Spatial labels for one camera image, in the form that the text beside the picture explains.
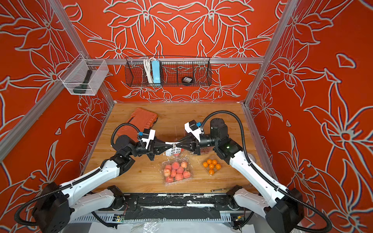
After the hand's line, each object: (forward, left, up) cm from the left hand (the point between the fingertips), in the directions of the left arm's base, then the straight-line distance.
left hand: (171, 146), depth 61 cm
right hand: (+1, -3, +1) cm, 3 cm away
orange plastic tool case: (+34, +28, -25) cm, 50 cm away
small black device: (+51, -4, -1) cm, 51 cm away
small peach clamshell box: (+1, -2, -7) cm, 8 cm away
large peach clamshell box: (-1, -1, -27) cm, 27 cm away
